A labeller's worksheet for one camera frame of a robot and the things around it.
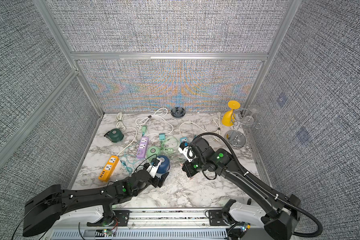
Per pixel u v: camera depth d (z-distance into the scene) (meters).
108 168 0.88
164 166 0.74
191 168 0.62
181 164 0.93
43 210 0.42
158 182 0.70
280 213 0.38
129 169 0.90
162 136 1.04
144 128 1.06
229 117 0.93
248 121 0.97
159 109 1.18
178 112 1.17
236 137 1.01
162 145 1.00
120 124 1.12
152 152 0.86
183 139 1.01
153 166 0.68
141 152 0.95
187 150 0.64
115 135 0.95
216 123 1.11
